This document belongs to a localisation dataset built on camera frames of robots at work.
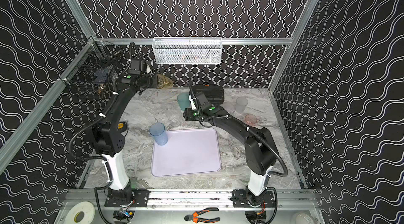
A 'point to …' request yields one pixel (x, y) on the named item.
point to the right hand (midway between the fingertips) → (187, 113)
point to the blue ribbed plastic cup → (158, 130)
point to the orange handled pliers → (194, 217)
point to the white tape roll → (88, 209)
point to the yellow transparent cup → (164, 82)
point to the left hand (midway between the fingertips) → (154, 77)
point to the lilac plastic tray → (187, 152)
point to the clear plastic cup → (173, 116)
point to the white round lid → (304, 219)
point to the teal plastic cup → (183, 99)
